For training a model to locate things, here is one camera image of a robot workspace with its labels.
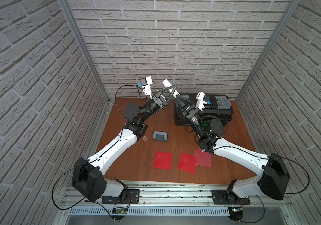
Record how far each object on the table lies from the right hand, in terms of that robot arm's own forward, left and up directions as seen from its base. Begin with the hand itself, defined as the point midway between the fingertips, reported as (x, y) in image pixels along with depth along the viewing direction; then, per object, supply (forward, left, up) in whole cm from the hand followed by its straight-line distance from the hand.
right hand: (177, 97), depth 56 cm
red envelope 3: (-9, -18, -47) cm, 52 cm away
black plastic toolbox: (+20, -34, -30) cm, 49 cm away
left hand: (+1, -1, +4) cm, 4 cm away
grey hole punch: (+8, +9, -44) cm, 46 cm away
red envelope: (-8, +8, -48) cm, 49 cm away
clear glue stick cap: (+7, +19, -45) cm, 49 cm away
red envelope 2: (-11, -8, -47) cm, 49 cm away
